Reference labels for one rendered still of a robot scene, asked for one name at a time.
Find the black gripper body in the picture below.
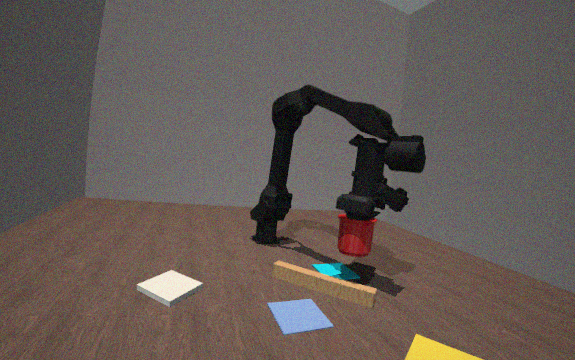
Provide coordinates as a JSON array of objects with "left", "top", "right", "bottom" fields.
[{"left": 336, "top": 166, "right": 385, "bottom": 214}]

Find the red translucent cup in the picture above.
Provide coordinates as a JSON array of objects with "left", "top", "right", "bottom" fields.
[{"left": 337, "top": 215, "right": 377, "bottom": 258}]

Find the cream flat square tile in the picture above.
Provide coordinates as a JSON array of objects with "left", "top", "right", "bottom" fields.
[{"left": 137, "top": 270, "right": 203, "bottom": 307}]

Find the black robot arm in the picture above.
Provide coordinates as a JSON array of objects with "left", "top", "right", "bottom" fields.
[{"left": 250, "top": 85, "right": 426, "bottom": 244}]

